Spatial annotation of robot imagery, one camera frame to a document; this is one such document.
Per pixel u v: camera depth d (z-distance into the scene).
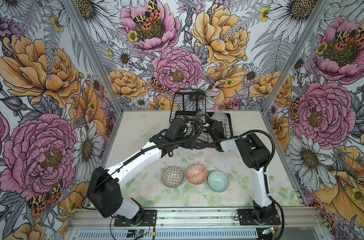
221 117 1.12
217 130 0.81
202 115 1.07
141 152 0.50
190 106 1.24
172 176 0.87
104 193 0.41
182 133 0.64
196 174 0.87
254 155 0.58
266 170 0.60
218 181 0.85
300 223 1.14
